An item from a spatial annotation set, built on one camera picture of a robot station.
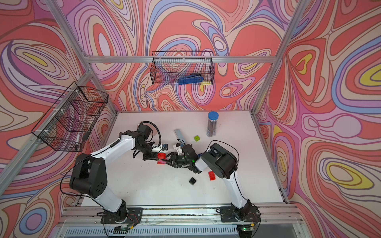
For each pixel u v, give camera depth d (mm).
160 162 891
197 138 1019
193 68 955
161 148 767
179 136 1015
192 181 838
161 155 843
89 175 455
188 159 788
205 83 842
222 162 558
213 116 908
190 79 906
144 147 734
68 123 767
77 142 722
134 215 731
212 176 843
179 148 907
